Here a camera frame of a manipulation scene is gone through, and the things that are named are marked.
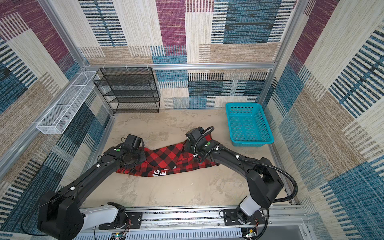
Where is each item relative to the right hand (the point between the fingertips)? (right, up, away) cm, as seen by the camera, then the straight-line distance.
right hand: (187, 148), depth 85 cm
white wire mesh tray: (-60, +22, -9) cm, 65 cm away
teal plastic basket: (+44, +13, +26) cm, 53 cm away
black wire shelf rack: (-43, +39, +23) cm, 62 cm away
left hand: (-24, -4, -1) cm, 25 cm away
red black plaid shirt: (-15, -7, +4) cm, 17 cm away
